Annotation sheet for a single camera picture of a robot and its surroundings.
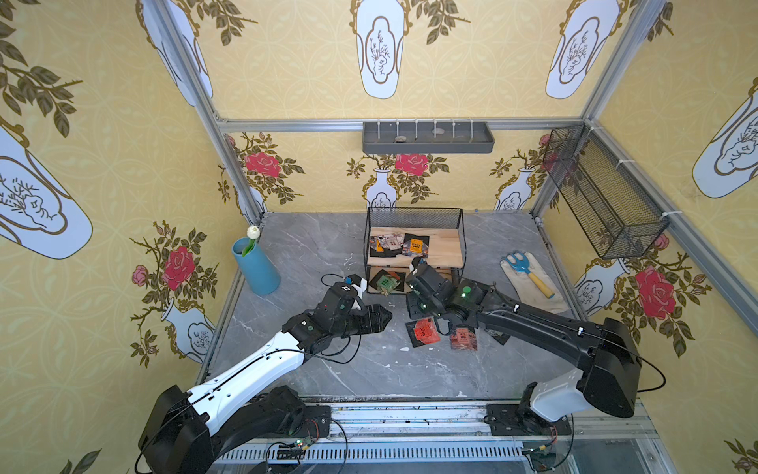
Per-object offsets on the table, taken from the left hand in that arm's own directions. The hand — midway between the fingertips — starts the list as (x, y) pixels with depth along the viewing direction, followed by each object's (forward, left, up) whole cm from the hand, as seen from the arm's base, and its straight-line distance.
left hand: (381, 318), depth 78 cm
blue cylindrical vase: (+16, +36, +1) cm, 39 cm away
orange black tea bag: (+22, -11, +3) cm, 25 cm away
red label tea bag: (+3, -14, -18) cm, 23 cm away
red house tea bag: (-1, -25, -13) cm, 28 cm away
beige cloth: (+14, -50, -12) cm, 53 cm away
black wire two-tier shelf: (+24, -21, +2) cm, 32 cm away
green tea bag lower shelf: (+17, -2, -11) cm, 20 cm away
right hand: (+3, -6, +1) cm, 7 cm away
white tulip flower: (+18, +33, +15) cm, 40 cm away
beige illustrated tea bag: (+23, -2, +3) cm, 23 cm away
